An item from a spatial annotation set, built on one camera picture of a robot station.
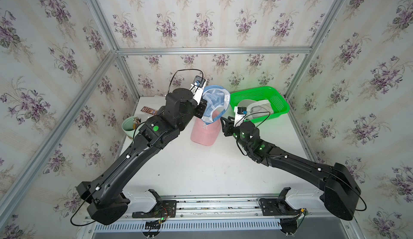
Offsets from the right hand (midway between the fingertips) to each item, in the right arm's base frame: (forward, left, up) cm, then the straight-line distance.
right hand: (225, 117), depth 77 cm
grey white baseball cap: (+25, -27, -21) cm, 43 cm away
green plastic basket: (+27, -40, -21) cm, 53 cm away
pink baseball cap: (+4, +11, -21) cm, 24 cm away
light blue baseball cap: (+9, +4, +3) cm, 10 cm away
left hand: (-2, +10, +18) cm, 21 cm away
